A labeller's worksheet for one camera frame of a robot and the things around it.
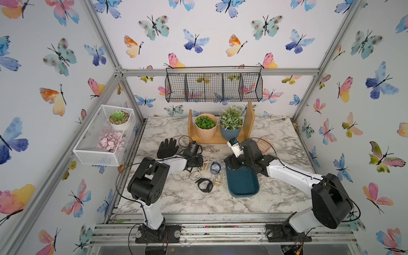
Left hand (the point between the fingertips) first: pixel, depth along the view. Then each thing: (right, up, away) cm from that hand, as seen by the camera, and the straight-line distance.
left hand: (202, 159), depth 98 cm
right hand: (+15, +4, -12) cm, 20 cm away
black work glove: (-24, +6, +5) cm, 25 cm away
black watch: (+4, -13, -12) cm, 19 cm away
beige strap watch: (+2, -2, -3) cm, 4 cm away
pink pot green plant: (+2, +20, -7) cm, 22 cm away
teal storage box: (+21, -9, -16) cm, 28 cm away
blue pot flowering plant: (+16, +23, -10) cm, 30 cm away
